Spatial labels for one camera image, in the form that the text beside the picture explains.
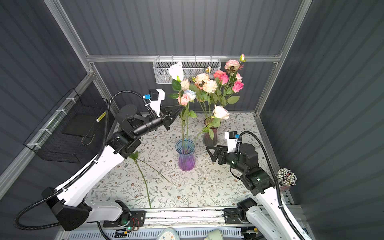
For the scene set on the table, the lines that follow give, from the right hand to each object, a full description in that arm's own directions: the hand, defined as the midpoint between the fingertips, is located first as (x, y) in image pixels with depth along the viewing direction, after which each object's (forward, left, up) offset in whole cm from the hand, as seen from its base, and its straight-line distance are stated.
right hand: (213, 149), depth 69 cm
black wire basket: (+5, +73, +4) cm, 74 cm away
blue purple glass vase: (+6, +14, -9) cm, 18 cm away
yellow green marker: (+19, +60, +3) cm, 63 cm away
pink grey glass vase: (+18, +1, -20) cm, 27 cm away
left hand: (+6, +13, +21) cm, 25 cm away
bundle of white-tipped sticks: (-10, -33, -9) cm, 36 cm away
